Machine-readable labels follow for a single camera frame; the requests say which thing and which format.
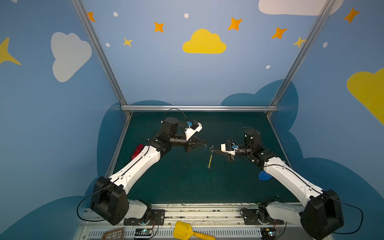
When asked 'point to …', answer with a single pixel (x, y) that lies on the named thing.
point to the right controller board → (268, 233)
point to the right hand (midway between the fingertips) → (215, 147)
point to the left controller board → (143, 233)
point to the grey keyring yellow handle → (211, 150)
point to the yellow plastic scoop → (182, 231)
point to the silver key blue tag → (205, 146)
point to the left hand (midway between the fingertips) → (205, 142)
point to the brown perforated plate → (115, 234)
